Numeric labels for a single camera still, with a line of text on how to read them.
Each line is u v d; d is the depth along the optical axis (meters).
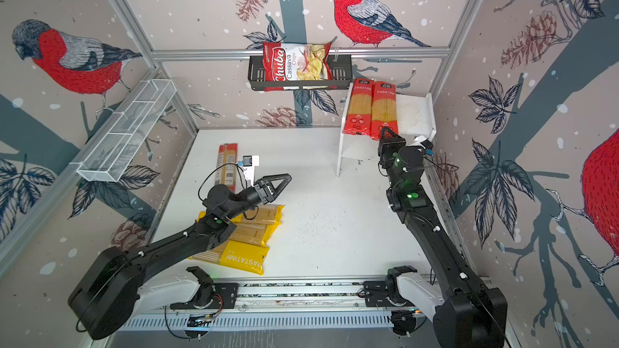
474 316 0.37
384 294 0.73
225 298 0.73
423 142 0.66
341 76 0.94
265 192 0.63
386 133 0.71
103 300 0.40
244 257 0.79
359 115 0.76
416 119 0.78
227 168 1.03
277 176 0.73
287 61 0.87
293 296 0.75
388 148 0.65
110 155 0.71
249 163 0.66
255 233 0.85
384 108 0.78
